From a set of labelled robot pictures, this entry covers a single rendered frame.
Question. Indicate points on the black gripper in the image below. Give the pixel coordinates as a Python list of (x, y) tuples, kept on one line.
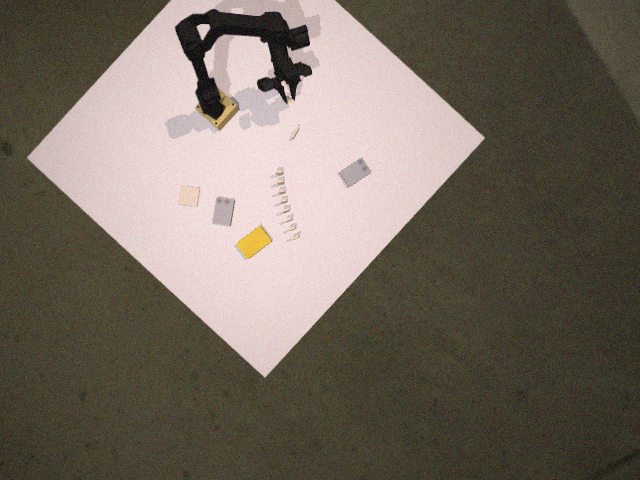
[(266, 83)]

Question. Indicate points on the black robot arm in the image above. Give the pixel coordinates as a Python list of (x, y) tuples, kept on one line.
[(270, 27)]

